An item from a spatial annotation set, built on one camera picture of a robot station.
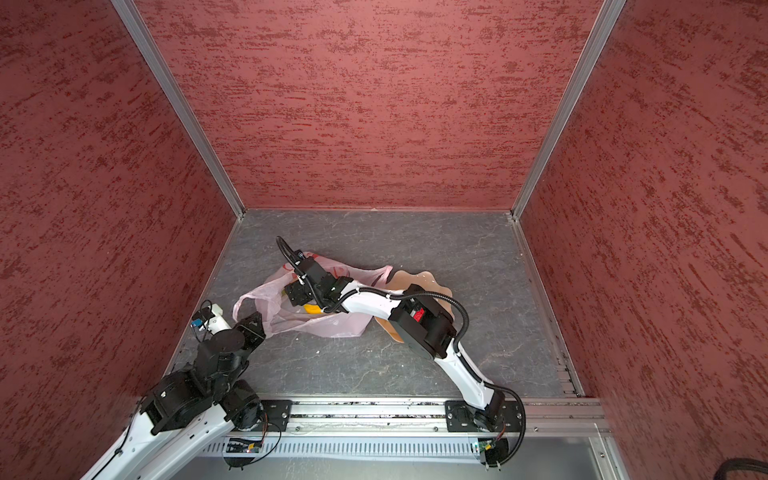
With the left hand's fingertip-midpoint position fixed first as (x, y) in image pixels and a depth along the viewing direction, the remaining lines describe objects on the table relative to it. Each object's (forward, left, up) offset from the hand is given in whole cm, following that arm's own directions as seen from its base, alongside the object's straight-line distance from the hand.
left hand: (264, 320), depth 74 cm
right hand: (+14, -3, -9) cm, 17 cm away
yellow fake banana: (+10, -7, -15) cm, 20 cm away
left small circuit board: (-25, +5, -19) cm, 32 cm away
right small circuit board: (-24, -56, -17) cm, 64 cm away
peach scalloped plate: (+20, -35, -13) cm, 42 cm away
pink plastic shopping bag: (+3, 0, 0) cm, 3 cm away
